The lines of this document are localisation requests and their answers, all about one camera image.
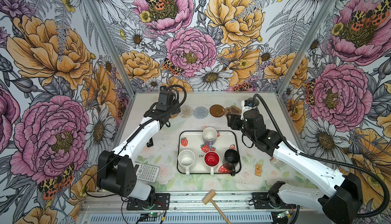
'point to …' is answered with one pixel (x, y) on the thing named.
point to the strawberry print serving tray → (181, 170)
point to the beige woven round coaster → (186, 111)
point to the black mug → (232, 157)
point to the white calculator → (146, 173)
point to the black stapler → (150, 143)
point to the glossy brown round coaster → (217, 110)
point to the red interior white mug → (212, 159)
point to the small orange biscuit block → (258, 170)
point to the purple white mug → (209, 136)
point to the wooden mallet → (209, 196)
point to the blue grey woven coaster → (200, 112)
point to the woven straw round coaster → (173, 116)
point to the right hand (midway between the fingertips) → (231, 120)
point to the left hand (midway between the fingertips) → (172, 108)
